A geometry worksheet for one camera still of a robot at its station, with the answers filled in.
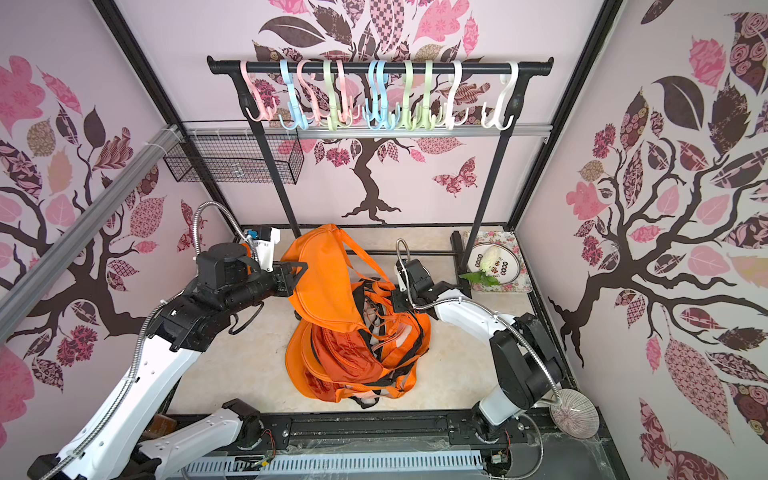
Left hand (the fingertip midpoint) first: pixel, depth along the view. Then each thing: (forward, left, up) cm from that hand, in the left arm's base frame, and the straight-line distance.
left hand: (306, 273), depth 66 cm
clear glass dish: (-23, -67, -31) cm, 78 cm away
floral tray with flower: (+26, -58, -31) cm, 71 cm away
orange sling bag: (-3, -4, -4) cm, 6 cm away
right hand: (+8, -21, -23) cm, 33 cm away
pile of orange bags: (-8, -10, -20) cm, 24 cm away
